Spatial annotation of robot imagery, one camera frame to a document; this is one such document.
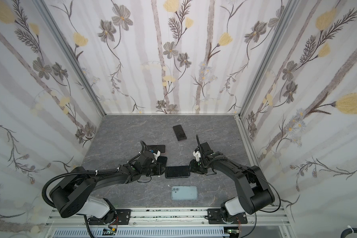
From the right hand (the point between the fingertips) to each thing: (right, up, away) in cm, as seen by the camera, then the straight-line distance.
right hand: (186, 166), depth 87 cm
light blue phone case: (-1, -14, -5) cm, 14 cm away
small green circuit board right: (+22, -27, -16) cm, 39 cm away
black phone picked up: (-17, +9, +17) cm, 26 cm away
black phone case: (-7, -4, +2) cm, 8 cm away
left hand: (-13, +1, 0) cm, 13 cm away
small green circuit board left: (-40, -28, -15) cm, 51 cm away
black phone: (-16, +3, +6) cm, 17 cm away
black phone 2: (-5, +20, +25) cm, 32 cm away
